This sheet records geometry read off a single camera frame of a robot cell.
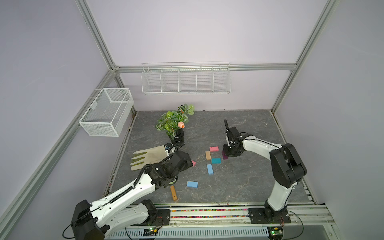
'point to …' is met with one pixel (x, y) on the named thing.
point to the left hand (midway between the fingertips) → (183, 161)
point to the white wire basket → (107, 115)
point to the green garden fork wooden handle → (173, 190)
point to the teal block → (216, 160)
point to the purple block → (224, 156)
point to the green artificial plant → (172, 121)
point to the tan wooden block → (208, 155)
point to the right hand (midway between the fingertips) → (225, 152)
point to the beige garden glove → (141, 158)
